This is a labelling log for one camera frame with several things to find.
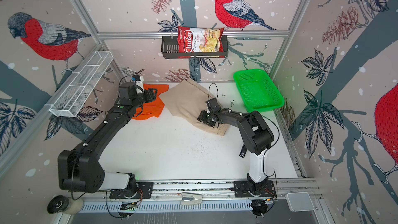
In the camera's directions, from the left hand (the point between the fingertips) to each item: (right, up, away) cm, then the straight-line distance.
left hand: (152, 89), depth 82 cm
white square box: (+73, -52, -12) cm, 91 cm away
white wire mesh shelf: (-35, -5, -11) cm, 37 cm away
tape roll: (-30, -47, -21) cm, 60 cm away
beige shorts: (+16, -7, +29) cm, 34 cm away
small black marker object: (+50, -34, 0) cm, 60 cm away
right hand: (+25, -21, +14) cm, 36 cm away
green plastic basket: (+71, -1, +33) cm, 78 cm away
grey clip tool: (+21, -51, -13) cm, 57 cm away
